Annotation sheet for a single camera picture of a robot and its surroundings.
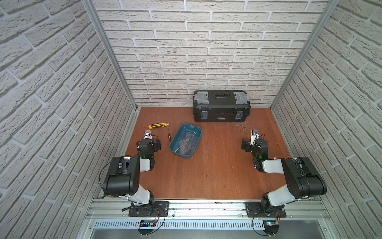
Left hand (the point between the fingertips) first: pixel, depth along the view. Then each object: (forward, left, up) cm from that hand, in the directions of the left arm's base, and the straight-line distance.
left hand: (149, 136), depth 94 cm
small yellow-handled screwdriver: (+6, -11, -6) cm, 14 cm away
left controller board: (-45, -5, -10) cm, 47 cm away
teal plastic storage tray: (-1, -17, -5) cm, 17 cm away
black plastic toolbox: (+20, -47, +10) cm, 52 cm away
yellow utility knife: (+14, -4, -6) cm, 16 cm away
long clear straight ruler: (-1, -23, -5) cm, 24 cm away
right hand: (-1, -67, 0) cm, 67 cm away
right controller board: (-48, -66, -6) cm, 82 cm away
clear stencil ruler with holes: (+4, -23, -4) cm, 24 cm away
